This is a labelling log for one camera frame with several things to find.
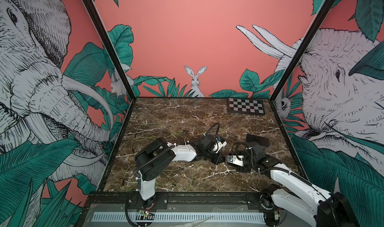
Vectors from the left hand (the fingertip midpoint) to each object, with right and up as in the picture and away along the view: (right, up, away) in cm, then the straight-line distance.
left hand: (226, 159), depth 83 cm
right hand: (+6, +2, +2) cm, 6 cm away
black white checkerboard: (+21, +32, +31) cm, 49 cm away
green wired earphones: (-34, -8, -1) cm, 35 cm away
